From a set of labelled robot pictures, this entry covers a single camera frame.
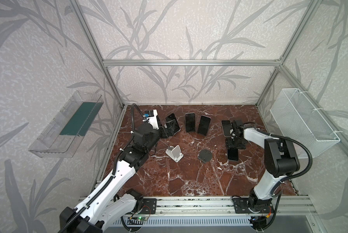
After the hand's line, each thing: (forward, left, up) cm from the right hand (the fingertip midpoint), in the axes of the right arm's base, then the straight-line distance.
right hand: (231, 142), depth 97 cm
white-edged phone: (+14, +1, 0) cm, 14 cm away
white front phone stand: (-8, +38, +2) cm, 39 cm away
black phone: (-9, +1, 0) cm, 9 cm away
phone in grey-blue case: (+12, +28, +8) cm, 31 cm away
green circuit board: (-42, +53, +1) cm, 68 cm away
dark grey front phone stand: (-10, +19, 0) cm, 21 cm away
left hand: (-3, +39, +31) cm, 50 cm away
